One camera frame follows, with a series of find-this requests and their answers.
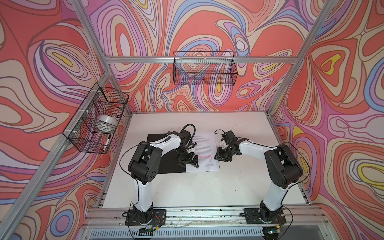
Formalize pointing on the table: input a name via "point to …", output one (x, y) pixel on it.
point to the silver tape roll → (108, 119)
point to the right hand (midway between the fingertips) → (217, 161)
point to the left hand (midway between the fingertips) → (194, 165)
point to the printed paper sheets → (205, 150)
